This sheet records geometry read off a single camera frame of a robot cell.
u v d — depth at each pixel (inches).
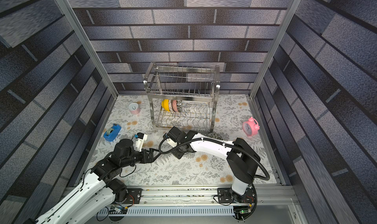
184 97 37.3
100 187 20.1
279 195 29.9
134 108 40.8
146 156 25.8
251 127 35.5
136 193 29.3
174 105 39.0
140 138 27.4
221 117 42.0
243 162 17.5
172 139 26.3
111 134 36.3
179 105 43.1
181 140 25.4
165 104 39.5
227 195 28.6
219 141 19.7
